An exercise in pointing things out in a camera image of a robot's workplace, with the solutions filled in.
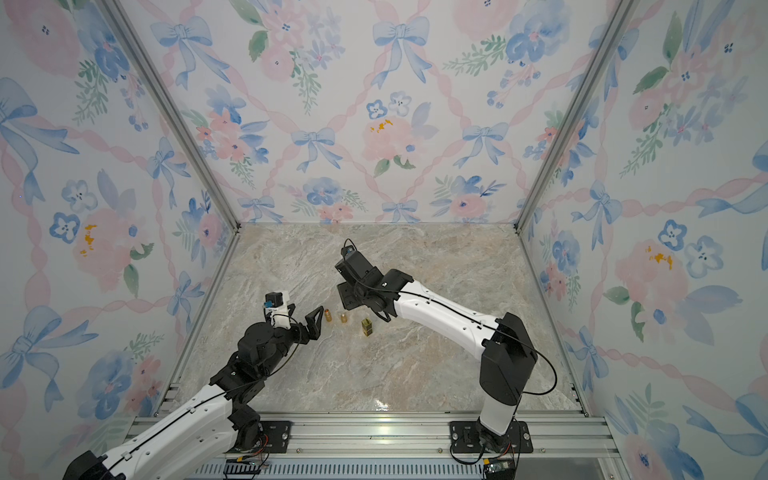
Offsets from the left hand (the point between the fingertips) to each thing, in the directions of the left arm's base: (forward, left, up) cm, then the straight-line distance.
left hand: (310, 306), depth 80 cm
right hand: (+5, -11, +2) cm, 12 cm away
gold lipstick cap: (+3, -7, -14) cm, 16 cm away
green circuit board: (-34, -48, -19) cm, 62 cm away
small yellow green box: (0, -15, -11) cm, 18 cm away
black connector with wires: (-34, +15, -19) cm, 42 cm away
